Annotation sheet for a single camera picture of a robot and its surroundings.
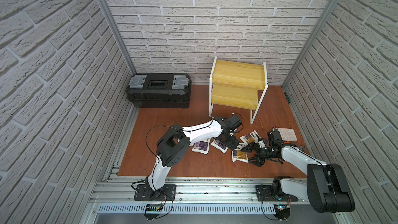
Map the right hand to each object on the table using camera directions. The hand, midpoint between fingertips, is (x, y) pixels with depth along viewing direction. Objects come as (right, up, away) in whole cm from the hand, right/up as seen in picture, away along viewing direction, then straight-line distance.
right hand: (245, 155), depth 84 cm
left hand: (-7, +6, +2) cm, 10 cm away
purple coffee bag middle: (-14, +4, +5) cm, 15 cm away
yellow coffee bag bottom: (-4, 0, +1) cm, 4 cm away
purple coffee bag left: (-24, +4, +4) cm, 25 cm away
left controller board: (-48, -21, -11) cm, 54 cm away
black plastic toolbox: (-52, +37, +11) cm, 65 cm away
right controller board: (+13, -21, -14) cm, 29 cm away
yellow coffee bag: (+5, +8, +8) cm, 13 cm away
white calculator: (+28, +9, +9) cm, 31 cm away
